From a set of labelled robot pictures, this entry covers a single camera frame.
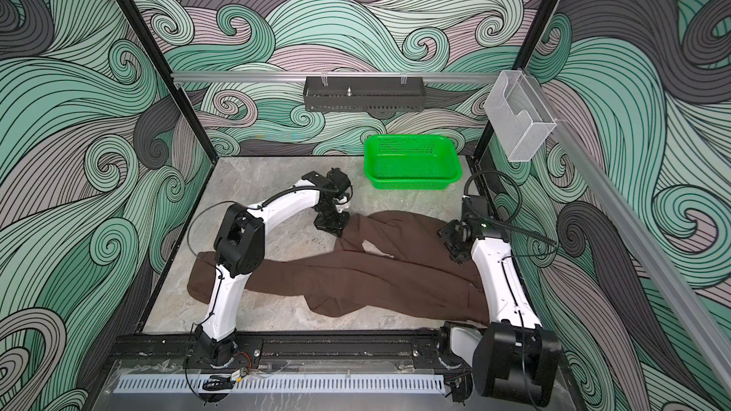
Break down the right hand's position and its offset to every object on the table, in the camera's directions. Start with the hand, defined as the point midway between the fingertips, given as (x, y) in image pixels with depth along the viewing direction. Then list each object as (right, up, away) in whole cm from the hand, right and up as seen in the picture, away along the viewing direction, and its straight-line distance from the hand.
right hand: (446, 239), depth 82 cm
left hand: (-32, +1, +9) cm, 33 cm away
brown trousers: (-17, -8, +5) cm, 20 cm away
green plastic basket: (-3, +26, +40) cm, 47 cm away
